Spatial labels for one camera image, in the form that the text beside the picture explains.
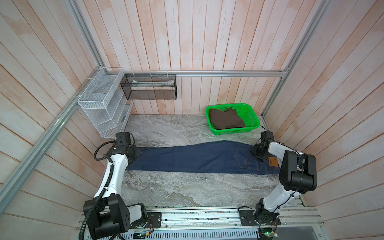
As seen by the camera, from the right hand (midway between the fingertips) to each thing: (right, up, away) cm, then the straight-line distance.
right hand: (255, 152), depth 98 cm
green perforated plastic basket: (-1, +29, +17) cm, 34 cm away
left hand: (-74, 0, -15) cm, 76 cm away
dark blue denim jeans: (-14, -3, -3) cm, 15 cm away
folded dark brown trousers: (-13, +24, +15) cm, 31 cm away
